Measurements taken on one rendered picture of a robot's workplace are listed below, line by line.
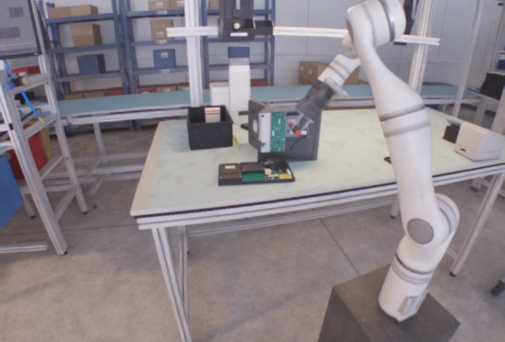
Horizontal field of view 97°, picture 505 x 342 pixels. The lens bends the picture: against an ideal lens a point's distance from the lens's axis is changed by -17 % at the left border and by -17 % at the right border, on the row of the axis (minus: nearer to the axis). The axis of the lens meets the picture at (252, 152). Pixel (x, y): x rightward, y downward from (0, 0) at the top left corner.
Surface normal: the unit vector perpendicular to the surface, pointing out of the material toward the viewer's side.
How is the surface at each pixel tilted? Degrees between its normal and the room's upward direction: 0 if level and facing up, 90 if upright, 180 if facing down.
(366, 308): 0
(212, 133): 90
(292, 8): 90
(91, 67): 90
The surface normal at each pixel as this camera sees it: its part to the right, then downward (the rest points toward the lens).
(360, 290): 0.00, -0.91
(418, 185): -0.72, 0.13
